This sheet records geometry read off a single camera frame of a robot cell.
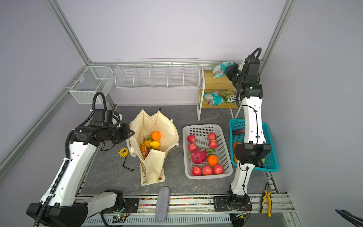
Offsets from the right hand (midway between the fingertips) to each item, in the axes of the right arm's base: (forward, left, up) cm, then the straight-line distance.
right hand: (225, 66), depth 73 cm
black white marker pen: (+15, +44, -47) cm, 66 cm away
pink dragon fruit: (-32, +14, -39) cm, 52 cm away
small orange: (-19, +41, -36) cm, 57 cm away
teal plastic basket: (-12, -15, -47) cm, 51 cm away
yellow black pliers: (-49, -24, -47) cm, 72 cm away
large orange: (-33, +5, -42) cm, 53 cm away
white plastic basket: (-28, -1, -41) cm, 49 cm away
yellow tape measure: (-27, +62, -45) cm, 81 cm away
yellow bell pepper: (-44, +1, -15) cm, 47 cm away
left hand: (-28, +47, -20) cm, 59 cm away
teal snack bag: (+7, +2, -28) cm, 29 cm away
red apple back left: (-17, +18, -43) cm, 49 cm away
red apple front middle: (-39, +9, -42) cm, 58 cm away
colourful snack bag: (-29, +46, -38) cm, 66 cm away
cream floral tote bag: (-40, +39, -37) cm, 67 cm away
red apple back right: (-15, +3, -42) cm, 45 cm away
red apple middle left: (-24, +17, -42) cm, 52 cm away
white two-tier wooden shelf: (+5, +7, -14) cm, 17 cm away
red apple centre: (-22, +4, -42) cm, 47 cm away
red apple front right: (-38, +2, -42) cm, 57 cm away
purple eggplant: (-11, -16, -44) cm, 48 cm away
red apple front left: (-39, +15, -42) cm, 60 cm away
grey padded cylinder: (-55, +33, -44) cm, 78 cm away
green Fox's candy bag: (+11, -10, -29) cm, 33 cm away
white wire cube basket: (+17, +89, -19) cm, 93 cm away
